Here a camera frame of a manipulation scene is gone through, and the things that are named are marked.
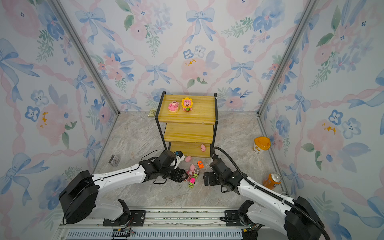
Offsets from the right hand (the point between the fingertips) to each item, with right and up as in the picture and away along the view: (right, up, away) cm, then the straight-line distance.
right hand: (210, 175), depth 84 cm
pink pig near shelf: (-13, +8, +8) cm, 17 cm away
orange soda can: (+31, 0, -8) cm, 32 cm away
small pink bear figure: (-12, +1, +1) cm, 12 cm away
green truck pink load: (-10, -3, 0) cm, 10 cm away
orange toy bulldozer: (-5, +4, +7) cm, 10 cm away
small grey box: (-57, +7, +5) cm, 58 cm away
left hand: (-14, +2, -3) cm, 14 cm away
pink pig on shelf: (-3, +14, +13) cm, 19 cm away
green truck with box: (-8, 0, +2) cm, 8 cm away
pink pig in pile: (-10, +3, +5) cm, 12 cm away
